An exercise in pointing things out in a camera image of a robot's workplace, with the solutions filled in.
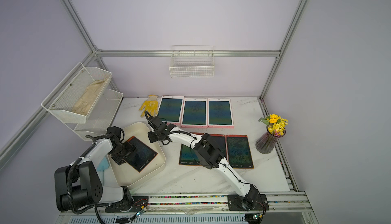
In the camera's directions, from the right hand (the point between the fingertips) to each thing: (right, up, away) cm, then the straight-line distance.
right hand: (152, 138), depth 95 cm
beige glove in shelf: (-29, +22, -17) cm, 40 cm away
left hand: (-10, -9, -8) cm, 16 cm away
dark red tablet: (-5, -9, -7) cm, 13 cm away
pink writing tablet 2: (+45, +15, +17) cm, 50 cm away
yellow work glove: (-7, +21, +20) cm, 30 cm away
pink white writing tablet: (+8, +19, +20) cm, 28 cm away
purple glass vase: (+67, -1, -12) cm, 68 cm away
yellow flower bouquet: (+68, +11, -21) cm, 72 cm away
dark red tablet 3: (+43, -2, +2) cm, 44 cm away
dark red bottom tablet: (+54, -8, -3) cm, 55 cm away
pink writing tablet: (+26, +16, +16) cm, 34 cm away
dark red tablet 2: (+23, -10, -4) cm, 26 cm away
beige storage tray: (-10, -19, -13) cm, 25 cm away
